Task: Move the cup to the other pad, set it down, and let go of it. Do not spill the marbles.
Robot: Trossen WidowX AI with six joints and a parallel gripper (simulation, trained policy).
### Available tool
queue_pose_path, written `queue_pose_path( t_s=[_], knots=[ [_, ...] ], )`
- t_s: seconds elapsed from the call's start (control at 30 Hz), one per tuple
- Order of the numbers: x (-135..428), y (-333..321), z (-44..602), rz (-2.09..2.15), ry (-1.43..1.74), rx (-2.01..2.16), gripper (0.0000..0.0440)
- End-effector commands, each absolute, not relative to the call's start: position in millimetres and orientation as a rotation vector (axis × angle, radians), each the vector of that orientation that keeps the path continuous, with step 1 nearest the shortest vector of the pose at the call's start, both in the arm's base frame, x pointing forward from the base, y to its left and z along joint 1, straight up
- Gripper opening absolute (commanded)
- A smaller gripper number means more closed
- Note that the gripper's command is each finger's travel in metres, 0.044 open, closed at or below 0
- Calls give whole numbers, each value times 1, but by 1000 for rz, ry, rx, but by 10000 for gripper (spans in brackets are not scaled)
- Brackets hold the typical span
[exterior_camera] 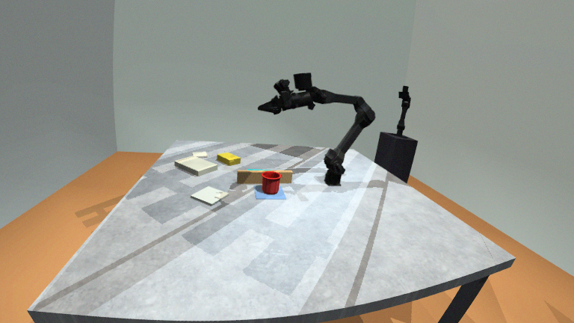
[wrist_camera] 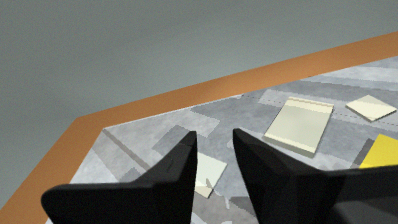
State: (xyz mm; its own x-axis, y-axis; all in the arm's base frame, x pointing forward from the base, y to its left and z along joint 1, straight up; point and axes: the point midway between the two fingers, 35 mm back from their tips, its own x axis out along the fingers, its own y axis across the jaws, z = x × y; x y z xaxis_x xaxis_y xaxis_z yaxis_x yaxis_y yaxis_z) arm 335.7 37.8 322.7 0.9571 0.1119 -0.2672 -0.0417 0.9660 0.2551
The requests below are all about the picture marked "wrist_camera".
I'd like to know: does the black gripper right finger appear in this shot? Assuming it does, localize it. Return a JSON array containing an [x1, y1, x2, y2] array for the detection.
[[233, 128, 398, 224]]

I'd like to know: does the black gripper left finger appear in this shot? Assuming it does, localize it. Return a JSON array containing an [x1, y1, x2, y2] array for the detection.
[[40, 131, 198, 224]]

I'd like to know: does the yellow block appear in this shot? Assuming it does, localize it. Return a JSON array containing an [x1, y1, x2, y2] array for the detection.
[[360, 134, 398, 168]]

